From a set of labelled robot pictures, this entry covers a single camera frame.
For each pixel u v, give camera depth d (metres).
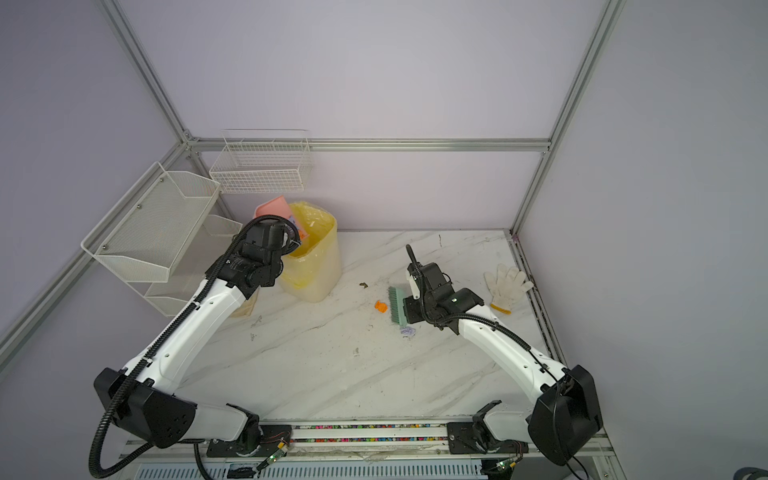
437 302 0.58
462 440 0.73
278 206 0.84
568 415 0.40
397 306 0.88
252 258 0.57
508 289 1.04
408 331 0.93
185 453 0.72
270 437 0.73
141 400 0.38
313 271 0.82
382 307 0.98
